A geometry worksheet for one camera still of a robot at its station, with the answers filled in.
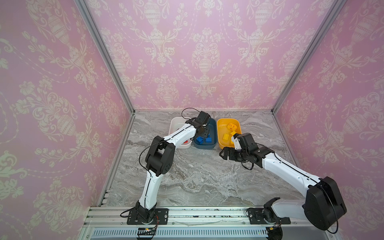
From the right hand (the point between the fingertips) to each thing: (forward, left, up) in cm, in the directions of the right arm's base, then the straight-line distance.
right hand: (226, 154), depth 85 cm
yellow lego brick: (+18, -4, -8) cm, 20 cm away
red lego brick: (-4, +22, +20) cm, 30 cm away
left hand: (+19, +11, -2) cm, 22 cm away
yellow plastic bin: (+26, -6, -9) cm, 29 cm away
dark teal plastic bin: (+22, +5, -9) cm, 24 cm away
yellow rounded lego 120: (+25, -9, -7) cm, 28 cm away
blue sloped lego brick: (+17, +8, -9) cm, 21 cm away
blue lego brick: (+18, +14, -10) cm, 25 cm away
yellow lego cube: (+22, -10, -10) cm, 26 cm away
